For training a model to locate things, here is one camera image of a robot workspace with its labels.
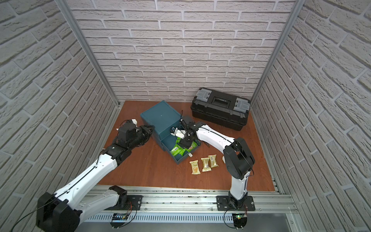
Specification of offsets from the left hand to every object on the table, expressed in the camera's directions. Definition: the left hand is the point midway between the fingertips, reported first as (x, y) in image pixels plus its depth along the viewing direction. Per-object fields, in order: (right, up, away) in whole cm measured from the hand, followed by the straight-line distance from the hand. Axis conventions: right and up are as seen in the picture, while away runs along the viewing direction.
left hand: (157, 125), depth 78 cm
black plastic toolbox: (+40, +10, +18) cm, 45 cm away
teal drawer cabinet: (+2, +3, +4) cm, 5 cm away
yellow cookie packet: (+21, -26, +7) cm, 35 cm away
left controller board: (-18, -48, -6) cm, 51 cm away
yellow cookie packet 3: (+32, -23, +10) cm, 41 cm away
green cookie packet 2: (+11, -15, +5) cm, 19 cm away
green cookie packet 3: (+21, -12, +9) cm, 26 cm away
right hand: (+17, -9, +13) cm, 23 cm away
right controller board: (+43, -47, -7) cm, 65 cm away
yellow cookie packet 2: (+28, -26, +7) cm, 39 cm away
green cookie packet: (+12, -8, +2) cm, 14 cm away
